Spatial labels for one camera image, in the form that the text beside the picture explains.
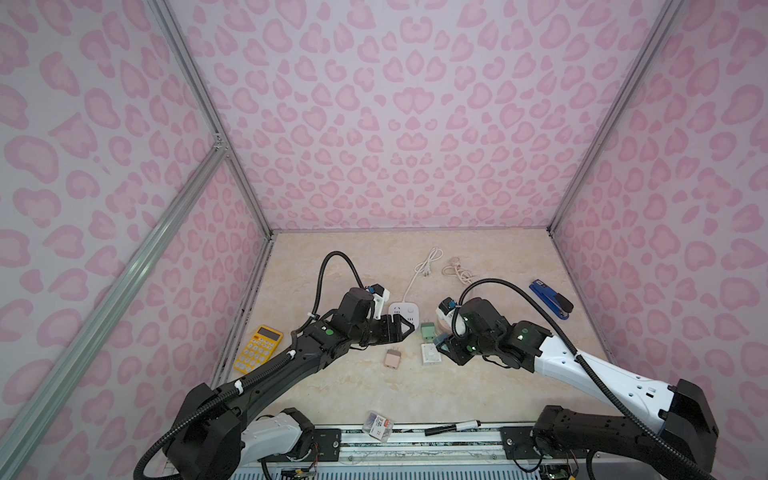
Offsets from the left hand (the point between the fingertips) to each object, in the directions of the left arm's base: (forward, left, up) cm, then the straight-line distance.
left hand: (412, 332), depth 76 cm
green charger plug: (+5, -5, -11) cm, 13 cm away
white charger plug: (-1, -6, -13) cm, 15 cm away
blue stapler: (+16, -48, -14) cm, 53 cm away
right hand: (-2, -8, -3) cm, 8 cm away
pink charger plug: (-1, +5, -15) cm, 16 cm away
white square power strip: (+14, -1, -14) cm, 20 cm away
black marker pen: (-18, -15, -15) cm, 28 cm away
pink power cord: (+29, -17, -13) cm, 36 cm away
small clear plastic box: (-18, +9, -14) cm, 25 cm away
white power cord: (+31, -7, -15) cm, 35 cm away
